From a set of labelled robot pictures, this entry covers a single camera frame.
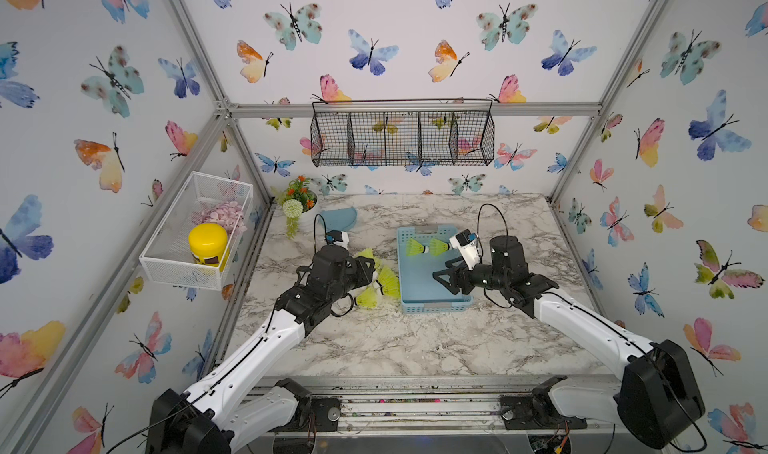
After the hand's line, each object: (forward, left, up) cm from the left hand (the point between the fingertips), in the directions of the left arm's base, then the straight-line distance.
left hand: (375, 261), depth 78 cm
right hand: (-1, -18, -2) cm, 18 cm away
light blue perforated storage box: (+1, -13, -20) cm, 24 cm away
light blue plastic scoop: (+33, +15, -21) cm, 42 cm away
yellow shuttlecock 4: (-1, +3, -18) cm, 19 cm away
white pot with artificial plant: (+28, +26, -7) cm, 39 cm away
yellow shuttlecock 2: (+2, +2, +1) cm, 3 cm away
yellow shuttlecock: (+16, -12, -17) cm, 26 cm away
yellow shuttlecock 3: (+5, -3, -19) cm, 20 cm away
